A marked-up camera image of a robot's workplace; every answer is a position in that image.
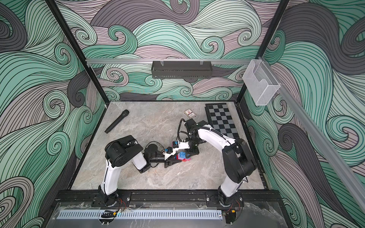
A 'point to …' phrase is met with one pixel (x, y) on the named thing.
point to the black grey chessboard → (221, 119)
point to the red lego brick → (177, 157)
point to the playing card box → (189, 113)
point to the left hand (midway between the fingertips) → (181, 156)
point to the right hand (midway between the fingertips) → (189, 152)
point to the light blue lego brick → (182, 155)
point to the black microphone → (120, 118)
